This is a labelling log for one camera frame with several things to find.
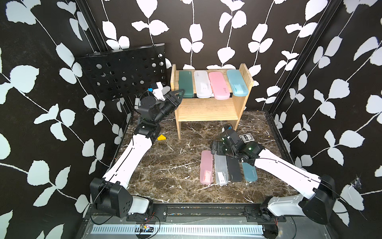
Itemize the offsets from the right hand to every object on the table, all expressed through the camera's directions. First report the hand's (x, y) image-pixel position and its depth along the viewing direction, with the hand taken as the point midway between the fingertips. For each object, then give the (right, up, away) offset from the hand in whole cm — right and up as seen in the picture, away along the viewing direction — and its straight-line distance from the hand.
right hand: (215, 144), depth 78 cm
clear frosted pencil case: (+5, -17, +11) cm, 21 cm away
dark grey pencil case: (+13, -17, +10) cm, 23 cm away
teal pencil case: (+22, -18, +9) cm, 30 cm away
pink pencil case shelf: (-4, -16, +12) cm, 20 cm away
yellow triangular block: (-35, +1, +24) cm, 42 cm away
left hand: (-16, +26, -14) cm, 33 cm away
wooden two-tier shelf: (-13, +20, +14) cm, 28 cm away
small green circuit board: (-36, -39, -8) cm, 54 cm away
